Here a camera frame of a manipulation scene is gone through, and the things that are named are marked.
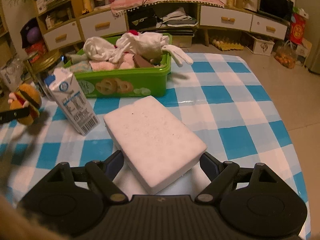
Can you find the hamburger plush toy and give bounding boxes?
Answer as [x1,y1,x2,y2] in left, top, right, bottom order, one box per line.
[8,83,42,126]

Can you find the white foam block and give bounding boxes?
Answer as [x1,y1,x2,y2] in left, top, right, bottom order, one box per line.
[103,96,207,194]

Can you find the pink fluffy plush toy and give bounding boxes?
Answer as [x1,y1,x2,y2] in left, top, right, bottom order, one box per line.
[89,53,136,72]

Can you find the white glove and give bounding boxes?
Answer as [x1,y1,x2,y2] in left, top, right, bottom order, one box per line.
[162,44,194,67]

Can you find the santa claus plush toy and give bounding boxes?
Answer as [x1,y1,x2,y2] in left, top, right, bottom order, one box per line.
[110,32,170,63]

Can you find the gold lid glass jar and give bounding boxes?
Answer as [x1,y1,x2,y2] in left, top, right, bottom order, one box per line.
[25,50,65,101]

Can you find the milk carton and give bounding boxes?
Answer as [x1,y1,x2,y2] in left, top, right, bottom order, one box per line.
[44,67,99,136]

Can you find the blue white checkered cloth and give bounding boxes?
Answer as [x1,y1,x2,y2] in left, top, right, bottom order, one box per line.
[1,53,308,239]

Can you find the purple ball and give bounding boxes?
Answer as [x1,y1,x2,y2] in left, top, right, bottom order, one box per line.
[27,27,42,44]

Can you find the green plastic bin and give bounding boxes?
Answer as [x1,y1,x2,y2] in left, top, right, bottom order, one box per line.
[63,32,173,99]

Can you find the wooden shelf unit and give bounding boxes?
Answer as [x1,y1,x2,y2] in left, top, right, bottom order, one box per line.
[32,0,84,51]

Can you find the egg tray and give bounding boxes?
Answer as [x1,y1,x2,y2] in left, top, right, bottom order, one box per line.
[209,36,244,51]

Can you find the white storage box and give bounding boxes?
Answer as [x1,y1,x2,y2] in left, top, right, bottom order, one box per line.
[246,34,274,56]

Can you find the bag of oranges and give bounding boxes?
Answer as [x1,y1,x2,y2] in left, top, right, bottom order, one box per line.
[274,40,298,69]

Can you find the clear plastic storage box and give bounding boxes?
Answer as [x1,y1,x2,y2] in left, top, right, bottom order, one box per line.
[172,35,193,48]

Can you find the wooden tv cabinet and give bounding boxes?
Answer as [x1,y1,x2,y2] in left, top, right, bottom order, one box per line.
[79,0,293,45]

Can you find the black handbag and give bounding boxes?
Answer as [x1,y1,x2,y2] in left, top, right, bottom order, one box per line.
[127,8,157,30]

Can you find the stack of folded clothes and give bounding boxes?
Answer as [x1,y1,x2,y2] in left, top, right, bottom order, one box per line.
[156,7,198,28]

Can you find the red gift bag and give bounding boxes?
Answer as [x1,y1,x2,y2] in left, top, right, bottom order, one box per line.
[289,12,306,44]

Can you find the microwave oven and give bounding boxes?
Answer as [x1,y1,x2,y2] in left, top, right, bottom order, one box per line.
[243,0,293,21]

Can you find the grey refrigerator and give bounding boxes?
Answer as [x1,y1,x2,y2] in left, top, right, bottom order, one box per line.
[296,0,319,75]

